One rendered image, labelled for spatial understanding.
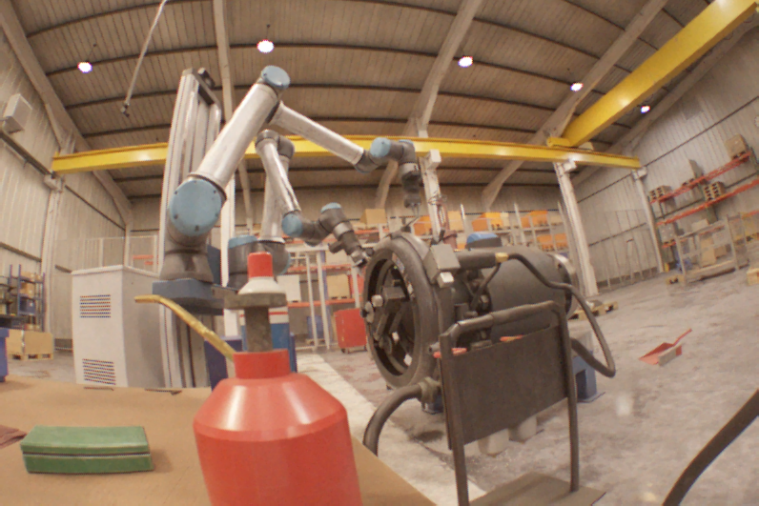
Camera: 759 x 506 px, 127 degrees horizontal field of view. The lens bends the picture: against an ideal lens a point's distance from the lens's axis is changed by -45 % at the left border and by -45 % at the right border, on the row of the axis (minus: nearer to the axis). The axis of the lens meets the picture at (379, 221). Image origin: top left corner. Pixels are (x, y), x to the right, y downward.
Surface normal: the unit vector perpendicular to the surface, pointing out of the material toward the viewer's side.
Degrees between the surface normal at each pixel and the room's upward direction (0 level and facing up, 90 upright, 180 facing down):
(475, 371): 90
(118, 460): 90
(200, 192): 94
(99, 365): 90
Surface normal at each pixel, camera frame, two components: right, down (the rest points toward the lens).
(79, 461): 0.66, -0.29
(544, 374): 0.35, -0.31
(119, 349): -0.06, -0.28
